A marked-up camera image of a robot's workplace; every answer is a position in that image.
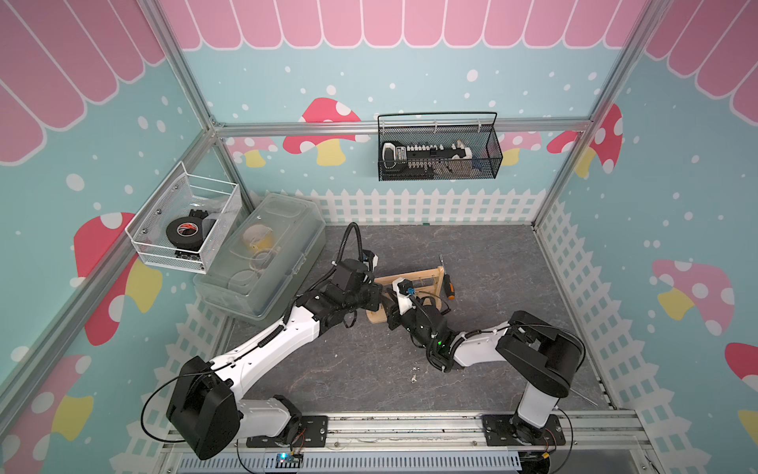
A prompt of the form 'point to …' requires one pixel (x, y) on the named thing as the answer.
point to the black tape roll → (186, 232)
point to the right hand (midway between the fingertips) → (382, 293)
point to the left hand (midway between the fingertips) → (378, 293)
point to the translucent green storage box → (264, 276)
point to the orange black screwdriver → (447, 282)
